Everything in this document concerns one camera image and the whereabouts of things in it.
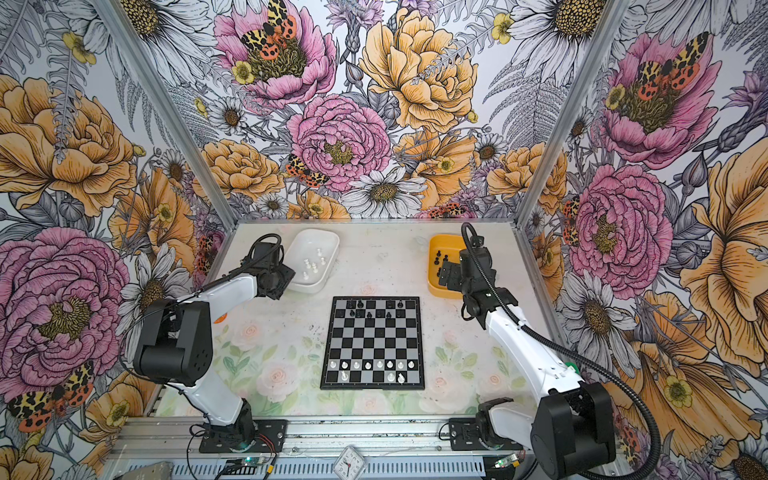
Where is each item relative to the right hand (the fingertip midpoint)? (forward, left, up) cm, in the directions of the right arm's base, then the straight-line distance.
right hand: (460, 277), depth 85 cm
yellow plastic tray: (+23, +1, -14) cm, 27 cm away
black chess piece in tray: (+22, +2, -16) cm, 27 cm away
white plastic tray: (+23, +47, -16) cm, 55 cm away
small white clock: (-41, +30, -14) cm, 52 cm away
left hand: (+7, +52, -10) cm, 53 cm away
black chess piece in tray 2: (+19, 0, -15) cm, 25 cm away
